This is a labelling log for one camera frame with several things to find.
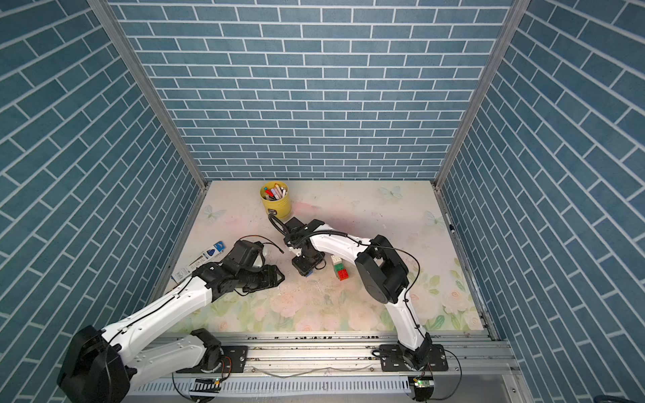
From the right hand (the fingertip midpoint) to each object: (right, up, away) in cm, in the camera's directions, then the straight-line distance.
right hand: (307, 268), depth 91 cm
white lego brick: (+11, +3, -2) cm, 11 cm away
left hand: (-6, -1, -10) cm, 12 cm away
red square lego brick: (+13, -2, 0) cm, 13 cm away
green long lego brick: (+11, +1, 0) cm, 11 cm away
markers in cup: (-15, +28, +11) cm, 34 cm away
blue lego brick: (+2, +1, -8) cm, 8 cm away
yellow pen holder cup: (-11, +23, +9) cm, 27 cm away
